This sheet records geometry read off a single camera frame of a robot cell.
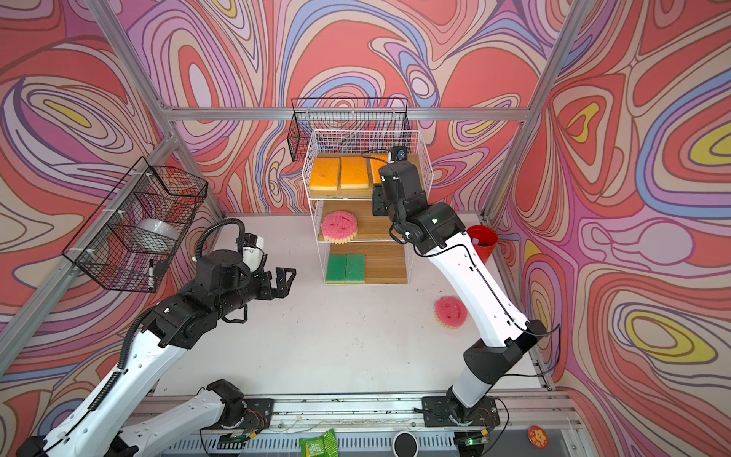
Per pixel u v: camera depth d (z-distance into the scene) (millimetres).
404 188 455
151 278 717
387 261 1054
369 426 730
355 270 995
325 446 688
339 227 784
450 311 885
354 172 703
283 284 606
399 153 545
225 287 489
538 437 702
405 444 658
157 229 729
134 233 693
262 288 594
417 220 442
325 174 702
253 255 594
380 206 596
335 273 983
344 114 883
